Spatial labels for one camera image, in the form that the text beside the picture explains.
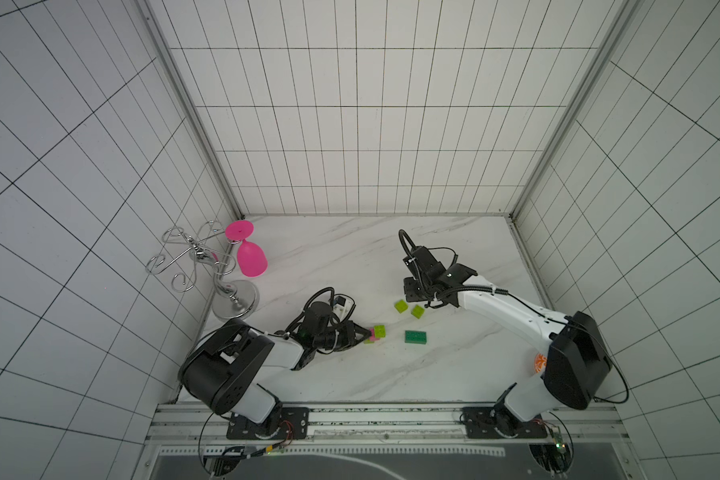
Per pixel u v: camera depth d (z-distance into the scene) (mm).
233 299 923
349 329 774
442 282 589
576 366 426
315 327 699
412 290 780
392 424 743
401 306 922
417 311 915
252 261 858
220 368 448
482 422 715
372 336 833
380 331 833
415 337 857
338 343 760
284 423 722
